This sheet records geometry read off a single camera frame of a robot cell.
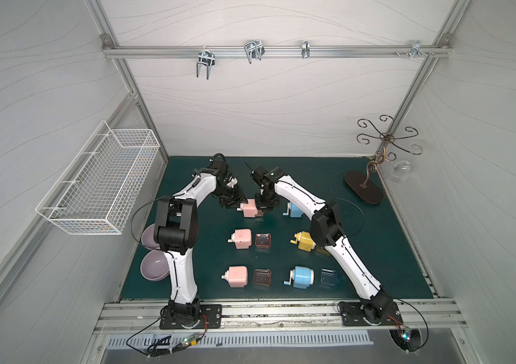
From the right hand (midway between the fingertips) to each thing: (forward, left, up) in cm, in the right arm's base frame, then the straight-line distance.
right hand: (261, 208), depth 99 cm
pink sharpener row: (-17, +6, +6) cm, 19 cm away
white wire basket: (-14, +48, +30) cm, 59 cm away
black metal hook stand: (+19, -47, -2) cm, 50 cm away
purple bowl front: (-28, +37, +3) cm, 47 cm away
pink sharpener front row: (-31, +6, +6) cm, 32 cm away
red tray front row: (-29, -2, -2) cm, 29 cm away
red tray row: (-15, -2, -1) cm, 15 cm away
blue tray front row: (-28, -27, -2) cm, 39 cm away
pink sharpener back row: (-4, +5, +5) cm, 8 cm away
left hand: (-1, +6, +6) cm, 9 cm away
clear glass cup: (+8, -56, +18) cm, 59 cm away
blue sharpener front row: (-30, -15, +6) cm, 35 cm away
